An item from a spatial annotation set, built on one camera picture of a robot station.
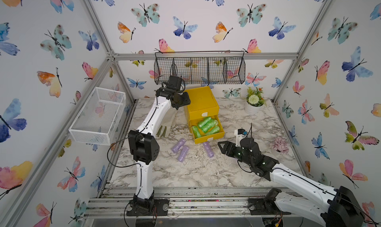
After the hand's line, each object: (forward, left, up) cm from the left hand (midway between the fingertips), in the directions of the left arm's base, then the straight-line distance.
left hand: (188, 99), depth 89 cm
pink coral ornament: (-24, -52, -13) cm, 59 cm away
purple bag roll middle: (-24, -12, -22) cm, 35 cm away
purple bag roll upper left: (-17, +7, -23) cm, 29 cm away
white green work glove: (0, +16, -22) cm, 27 cm away
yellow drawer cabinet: (0, -9, -4) cm, 10 cm away
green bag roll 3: (-13, -16, -14) cm, 25 cm away
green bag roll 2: (-10, -13, -14) cm, 21 cm away
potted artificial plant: (+5, -43, -8) cm, 44 cm away
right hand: (-25, -18, -8) cm, 32 cm away
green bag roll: (-7, -9, -12) cm, 17 cm away
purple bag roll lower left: (-22, +3, -23) cm, 31 cm away
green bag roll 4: (-15, -4, -13) cm, 21 cm away
